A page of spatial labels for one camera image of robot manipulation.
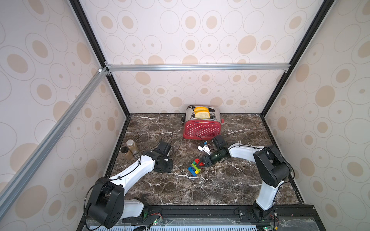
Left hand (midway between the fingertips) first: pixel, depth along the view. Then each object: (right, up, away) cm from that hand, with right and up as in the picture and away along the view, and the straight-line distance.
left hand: (172, 167), depth 84 cm
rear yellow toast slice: (+17, +36, +11) cm, 42 cm away
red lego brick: (+14, +4, +3) cm, 15 cm away
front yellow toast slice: (+18, +32, +8) cm, 37 cm away
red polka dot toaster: (+20, +22, +10) cm, 32 cm away
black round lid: (-34, +8, +13) cm, 38 cm away
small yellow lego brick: (+14, -3, +1) cm, 15 cm away
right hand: (+16, -1, +2) cm, 16 cm away
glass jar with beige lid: (-26, +11, +7) cm, 29 cm away
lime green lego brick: (+13, 0, +1) cm, 14 cm away
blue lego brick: (+11, -2, +2) cm, 12 cm away
